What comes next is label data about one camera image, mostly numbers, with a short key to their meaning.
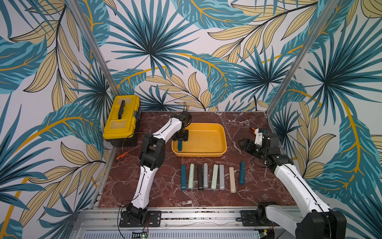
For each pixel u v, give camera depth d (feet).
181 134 2.78
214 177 2.78
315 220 1.27
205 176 2.81
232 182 2.73
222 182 2.73
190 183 2.69
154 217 2.42
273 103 3.85
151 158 1.98
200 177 2.79
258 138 2.38
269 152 2.02
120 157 3.04
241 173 2.83
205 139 3.48
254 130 2.52
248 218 2.40
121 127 2.89
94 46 2.64
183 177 2.80
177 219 2.45
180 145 3.22
